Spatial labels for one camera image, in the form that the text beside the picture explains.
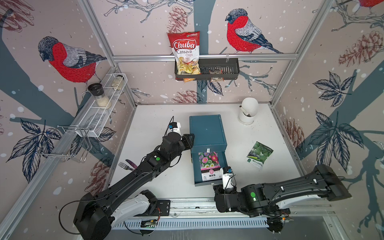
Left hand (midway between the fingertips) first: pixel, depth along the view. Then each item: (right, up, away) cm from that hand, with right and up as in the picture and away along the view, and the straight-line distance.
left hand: (195, 133), depth 76 cm
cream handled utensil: (+34, +12, +25) cm, 44 cm away
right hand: (+8, -27, -6) cm, 29 cm away
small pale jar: (-46, +29, +10) cm, 56 cm away
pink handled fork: (-45, -21, +13) cm, 51 cm away
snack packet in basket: (+13, +37, +17) cm, 43 cm away
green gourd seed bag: (+40, -15, +17) cm, 46 cm away
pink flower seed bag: (+8, -19, +4) cm, 21 cm away
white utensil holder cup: (+39, +13, +31) cm, 52 cm away
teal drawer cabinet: (+7, -1, 0) cm, 8 cm away
